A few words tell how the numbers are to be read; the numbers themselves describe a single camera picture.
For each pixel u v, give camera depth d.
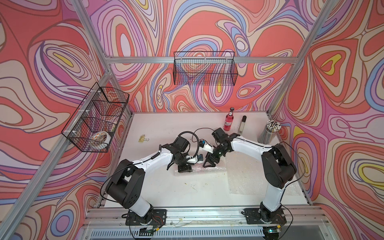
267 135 0.93
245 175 0.87
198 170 0.84
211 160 0.78
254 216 0.73
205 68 0.96
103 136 0.72
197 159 0.75
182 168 0.76
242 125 1.08
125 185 0.44
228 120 0.99
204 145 0.80
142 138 1.02
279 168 0.49
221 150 0.77
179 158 0.67
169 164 0.75
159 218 0.72
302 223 0.74
